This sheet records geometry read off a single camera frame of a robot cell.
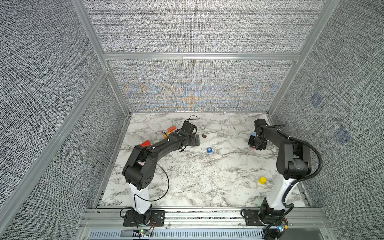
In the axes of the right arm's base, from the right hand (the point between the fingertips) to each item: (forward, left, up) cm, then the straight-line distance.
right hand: (254, 145), depth 99 cm
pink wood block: (-5, +3, +4) cm, 7 cm away
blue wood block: (-3, +30, 0) cm, 30 cm away
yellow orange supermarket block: (-17, +52, +33) cm, 64 cm away
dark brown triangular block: (+9, +33, -2) cm, 34 cm away
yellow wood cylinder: (-23, +1, -1) cm, 23 cm away
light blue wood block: (0, +4, +12) cm, 13 cm away
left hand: (0, +41, +6) cm, 41 cm away
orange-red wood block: (+14, +55, +3) cm, 56 cm away
